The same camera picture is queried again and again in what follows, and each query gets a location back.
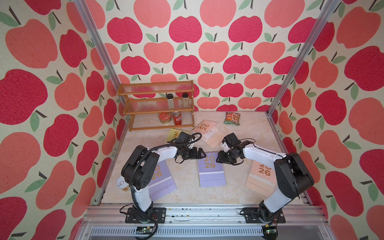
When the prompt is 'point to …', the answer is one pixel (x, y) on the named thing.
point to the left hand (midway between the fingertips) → (201, 159)
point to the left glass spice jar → (171, 103)
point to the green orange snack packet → (232, 118)
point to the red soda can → (177, 116)
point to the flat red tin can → (165, 117)
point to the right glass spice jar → (185, 99)
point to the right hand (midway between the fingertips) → (220, 163)
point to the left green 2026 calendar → (174, 133)
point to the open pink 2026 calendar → (211, 132)
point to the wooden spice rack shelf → (158, 105)
